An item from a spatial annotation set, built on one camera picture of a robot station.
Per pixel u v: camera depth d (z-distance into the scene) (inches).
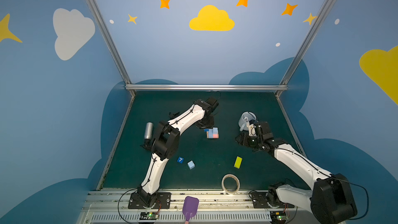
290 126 42.7
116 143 38.5
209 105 27.7
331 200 15.9
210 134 37.9
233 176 31.6
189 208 28.4
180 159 33.9
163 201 29.1
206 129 37.5
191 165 33.0
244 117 41.3
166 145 21.5
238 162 34.1
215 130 37.5
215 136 37.7
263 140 26.0
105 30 33.3
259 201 29.4
